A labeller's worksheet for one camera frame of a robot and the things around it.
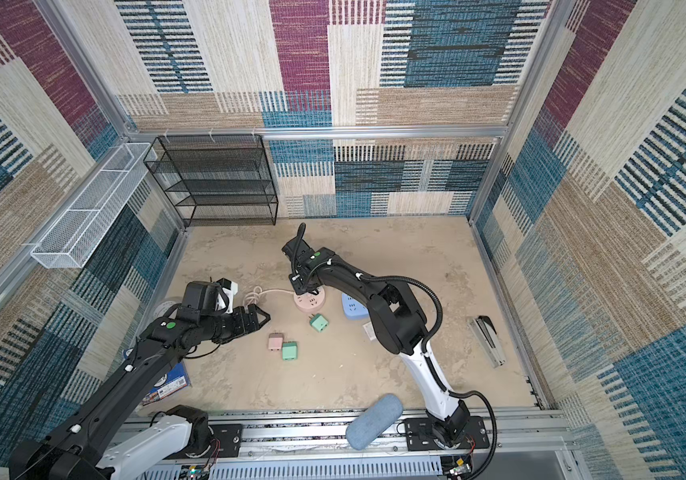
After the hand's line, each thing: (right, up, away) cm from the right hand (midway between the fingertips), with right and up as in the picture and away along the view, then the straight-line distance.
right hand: (308, 289), depth 96 cm
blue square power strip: (+14, -6, -2) cm, 16 cm away
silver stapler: (+53, -12, -9) cm, 55 cm away
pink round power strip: (+1, -4, -1) cm, 4 cm away
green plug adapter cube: (+4, -9, -5) cm, 11 cm away
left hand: (-11, -5, -17) cm, 21 cm away
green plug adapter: (-4, -16, -10) cm, 20 cm away
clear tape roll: (-45, -6, -1) cm, 46 cm away
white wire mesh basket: (-53, +14, -26) cm, 60 cm away
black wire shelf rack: (-35, +38, +14) cm, 53 cm away
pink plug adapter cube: (-8, -14, -8) cm, 18 cm away
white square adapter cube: (+19, -11, -7) cm, 23 cm away
